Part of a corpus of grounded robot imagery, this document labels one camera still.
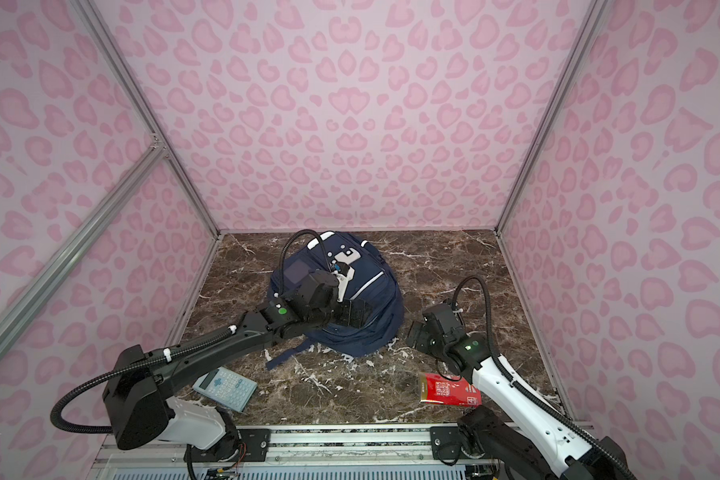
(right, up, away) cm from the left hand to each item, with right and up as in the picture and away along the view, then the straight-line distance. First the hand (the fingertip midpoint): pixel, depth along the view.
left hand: (362, 300), depth 77 cm
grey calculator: (-37, -24, +4) cm, 45 cm away
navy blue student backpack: (-29, +1, +20) cm, 35 cm away
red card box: (+20, -25, +3) cm, 32 cm away
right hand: (+16, -10, +3) cm, 19 cm away
